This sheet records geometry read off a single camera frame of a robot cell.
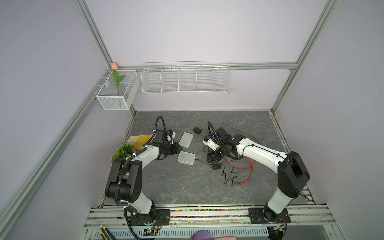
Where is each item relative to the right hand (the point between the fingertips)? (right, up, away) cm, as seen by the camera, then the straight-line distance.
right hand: (212, 157), depth 86 cm
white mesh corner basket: (-56, +40, +3) cm, 69 cm away
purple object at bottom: (-7, -33, -16) cm, 38 cm away
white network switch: (-17, +9, +16) cm, 25 cm away
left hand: (-19, +3, +5) cm, 20 cm away
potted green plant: (-48, +5, -7) cm, 49 cm away
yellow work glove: (-50, +7, +16) cm, 53 cm away
